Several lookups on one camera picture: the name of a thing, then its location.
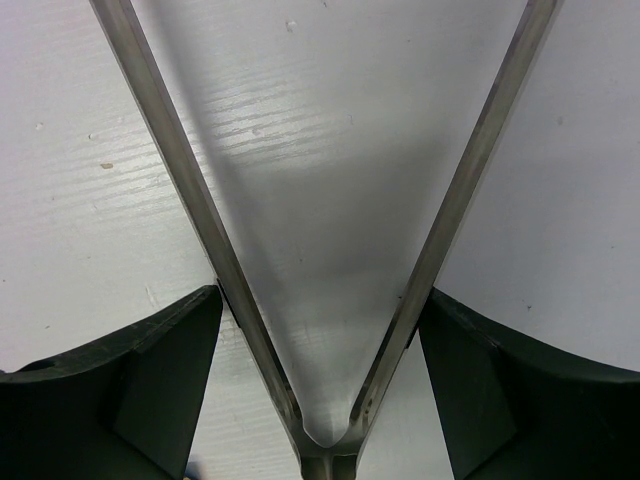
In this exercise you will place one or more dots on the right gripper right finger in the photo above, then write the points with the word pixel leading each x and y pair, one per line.
pixel 513 407

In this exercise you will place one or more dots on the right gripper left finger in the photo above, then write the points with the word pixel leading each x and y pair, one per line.
pixel 124 406

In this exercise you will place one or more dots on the metal tongs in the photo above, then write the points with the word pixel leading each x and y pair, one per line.
pixel 131 49

